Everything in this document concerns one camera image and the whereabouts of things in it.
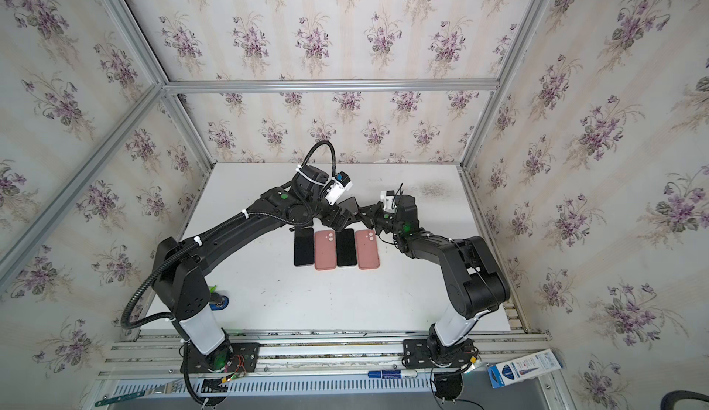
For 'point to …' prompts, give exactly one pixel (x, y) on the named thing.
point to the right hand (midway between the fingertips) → (363, 208)
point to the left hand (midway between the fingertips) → (346, 210)
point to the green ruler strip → (132, 395)
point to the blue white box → (522, 367)
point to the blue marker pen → (392, 374)
